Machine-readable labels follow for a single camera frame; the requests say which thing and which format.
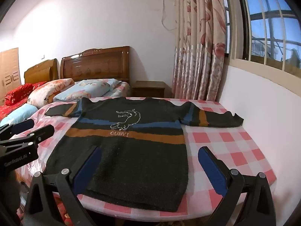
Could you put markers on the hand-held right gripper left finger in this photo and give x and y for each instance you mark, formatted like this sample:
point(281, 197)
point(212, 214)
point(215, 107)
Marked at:
point(85, 169)

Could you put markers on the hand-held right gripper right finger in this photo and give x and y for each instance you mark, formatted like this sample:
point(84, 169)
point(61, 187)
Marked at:
point(211, 169)

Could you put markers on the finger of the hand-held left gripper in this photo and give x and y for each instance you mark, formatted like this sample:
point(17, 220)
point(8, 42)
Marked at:
point(24, 124)
point(43, 131)

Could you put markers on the dark striped knit sweater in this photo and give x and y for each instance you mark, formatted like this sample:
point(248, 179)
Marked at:
point(129, 164)

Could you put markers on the plain light blue pillow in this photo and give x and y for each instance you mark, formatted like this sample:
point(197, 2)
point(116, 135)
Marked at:
point(21, 113)

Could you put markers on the pink checked table cloth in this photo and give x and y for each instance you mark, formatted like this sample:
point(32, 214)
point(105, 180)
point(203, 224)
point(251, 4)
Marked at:
point(235, 150)

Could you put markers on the red blanket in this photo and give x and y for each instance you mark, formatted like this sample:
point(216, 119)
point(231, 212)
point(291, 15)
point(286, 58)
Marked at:
point(14, 94)

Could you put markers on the pink floral pillow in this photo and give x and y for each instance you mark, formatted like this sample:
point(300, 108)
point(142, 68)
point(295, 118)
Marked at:
point(47, 91)

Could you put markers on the small light wooden headboard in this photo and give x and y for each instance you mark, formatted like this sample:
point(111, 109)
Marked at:
point(40, 73)

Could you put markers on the cardboard box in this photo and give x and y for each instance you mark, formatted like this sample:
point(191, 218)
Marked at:
point(9, 63)

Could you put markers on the light blue floral pillow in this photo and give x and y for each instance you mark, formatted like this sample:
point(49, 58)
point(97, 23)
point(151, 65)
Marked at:
point(89, 87)

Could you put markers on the large dark wooden headboard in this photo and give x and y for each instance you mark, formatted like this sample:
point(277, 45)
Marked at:
point(94, 63)

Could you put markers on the wooden nightstand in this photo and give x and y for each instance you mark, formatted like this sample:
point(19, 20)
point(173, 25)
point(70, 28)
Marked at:
point(148, 89)

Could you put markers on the floral pink curtain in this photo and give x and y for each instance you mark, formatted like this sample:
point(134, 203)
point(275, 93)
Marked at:
point(199, 51)

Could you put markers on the cream window grille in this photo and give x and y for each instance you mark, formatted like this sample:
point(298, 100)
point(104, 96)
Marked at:
point(235, 28)

